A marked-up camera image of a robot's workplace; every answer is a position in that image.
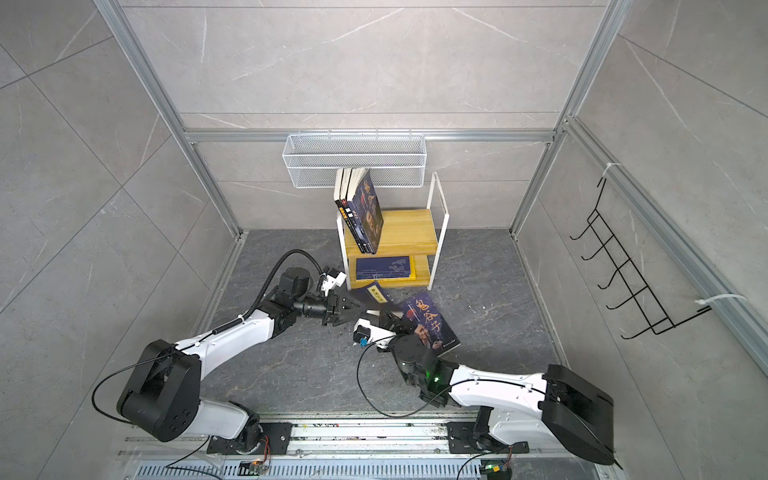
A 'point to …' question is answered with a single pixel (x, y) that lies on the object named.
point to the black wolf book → (360, 214)
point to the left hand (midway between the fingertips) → (362, 307)
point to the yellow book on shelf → (412, 275)
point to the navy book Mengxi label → (376, 291)
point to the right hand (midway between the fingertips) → (388, 304)
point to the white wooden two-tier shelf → (407, 240)
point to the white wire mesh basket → (395, 161)
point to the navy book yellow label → (386, 267)
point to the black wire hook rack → (652, 314)
